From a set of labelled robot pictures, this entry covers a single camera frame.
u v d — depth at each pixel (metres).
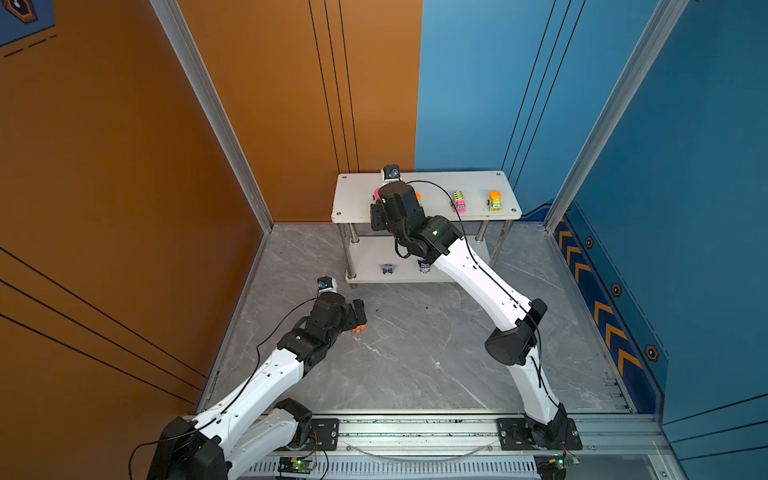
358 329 0.74
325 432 0.74
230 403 0.45
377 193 0.57
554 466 0.71
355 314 0.74
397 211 0.55
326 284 0.72
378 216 0.66
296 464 0.71
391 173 0.62
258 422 0.57
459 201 0.75
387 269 0.94
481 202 0.79
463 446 0.72
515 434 0.72
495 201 0.75
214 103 0.85
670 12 0.69
